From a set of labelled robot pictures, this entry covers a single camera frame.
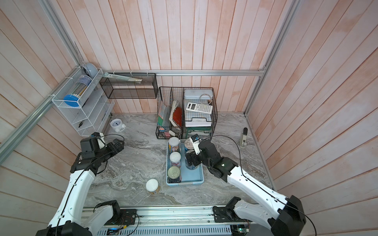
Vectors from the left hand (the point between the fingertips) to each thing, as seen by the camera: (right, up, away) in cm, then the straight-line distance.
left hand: (119, 147), depth 80 cm
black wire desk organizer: (+38, +20, +13) cm, 44 cm away
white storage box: (+46, +35, +21) cm, 61 cm away
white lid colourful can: (+30, +2, +6) cm, 31 cm away
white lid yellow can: (+20, -21, -4) cm, 29 cm away
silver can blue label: (+39, -1, +8) cm, 40 cm away
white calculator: (+47, +23, +13) cm, 54 cm away
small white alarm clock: (-16, +13, +30) cm, 37 cm away
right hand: (+41, -1, -2) cm, 41 cm away
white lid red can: (+31, -6, +2) cm, 32 cm away
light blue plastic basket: (+43, -19, +8) cm, 47 cm away
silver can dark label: (+31, -15, -2) cm, 34 cm away
